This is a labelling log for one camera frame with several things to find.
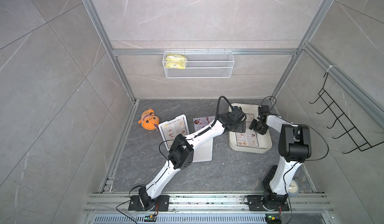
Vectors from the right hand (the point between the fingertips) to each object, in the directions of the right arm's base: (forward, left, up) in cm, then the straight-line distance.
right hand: (254, 128), depth 102 cm
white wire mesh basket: (+34, +38, +30) cm, 59 cm away
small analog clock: (-39, -8, +3) cm, 40 cm away
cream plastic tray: (-10, -4, 0) cm, 11 cm away
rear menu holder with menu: (-10, +56, +15) cm, 59 cm away
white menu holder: (-20, +37, +8) cm, 43 cm away
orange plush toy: (+1, +72, +9) cm, 72 cm away
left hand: (-7, +14, +14) cm, 20 cm away
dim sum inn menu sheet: (-7, +5, -1) cm, 9 cm away
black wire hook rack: (-28, -25, +32) cm, 50 cm away
